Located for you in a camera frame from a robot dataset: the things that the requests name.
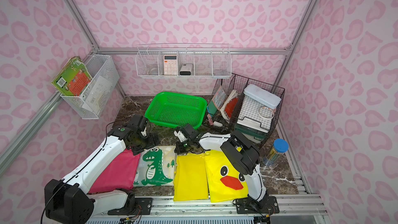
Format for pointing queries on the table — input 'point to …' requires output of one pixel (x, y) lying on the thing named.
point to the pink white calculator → (170, 65)
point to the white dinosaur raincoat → (156, 167)
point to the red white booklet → (229, 106)
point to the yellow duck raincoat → (226, 182)
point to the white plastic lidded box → (257, 108)
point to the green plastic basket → (174, 109)
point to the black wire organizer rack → (218, 121)
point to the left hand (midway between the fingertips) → (154, 142)
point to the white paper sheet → (97, 99)
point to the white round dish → (153, 71)
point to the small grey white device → (186, 69)
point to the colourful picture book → (217, 101)
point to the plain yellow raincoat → (190, 177)
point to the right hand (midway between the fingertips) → (174, 151)
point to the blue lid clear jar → (280, 146)
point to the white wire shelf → (184, 60)
